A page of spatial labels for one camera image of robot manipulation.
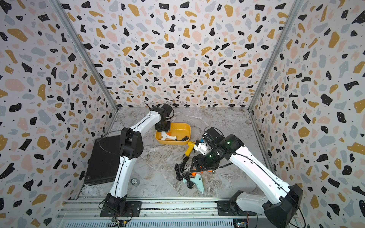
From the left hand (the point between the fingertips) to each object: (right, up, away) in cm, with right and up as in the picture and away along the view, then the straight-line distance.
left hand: (167, 130), depth 103 cm
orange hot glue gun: (+20, -25, -18) cm, 37 cm away
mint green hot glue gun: (+21, -28, -21) cm, 41 cm away
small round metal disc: (-14, -27, -23) cm, 39 cm away
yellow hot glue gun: (+17, -10, -6) cm, 20 cm away
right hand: (+20, -17, -36) cm, 44 cm away
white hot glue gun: (-1, -4, -2) cm, 5 cm away
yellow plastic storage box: (+9, -1, +5) cm, 10 cm away
